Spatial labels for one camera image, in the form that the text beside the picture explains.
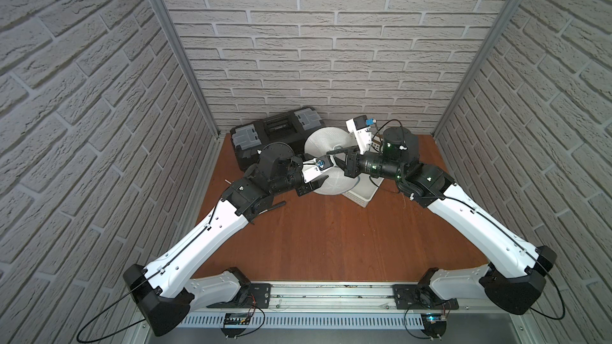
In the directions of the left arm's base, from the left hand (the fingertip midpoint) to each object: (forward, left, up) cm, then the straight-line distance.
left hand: (324, 161), depth 67 cm
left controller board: (-35, +27, -37) cm, 58 cm away
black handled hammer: (+3, +18, -34) cm, 39 cm away
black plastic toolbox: (+32, +12, -17) cm, 38 cm away
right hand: (-1, -1, +5) cm, 5 cm away
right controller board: (-37, -34, -33) cm, 60 cm away
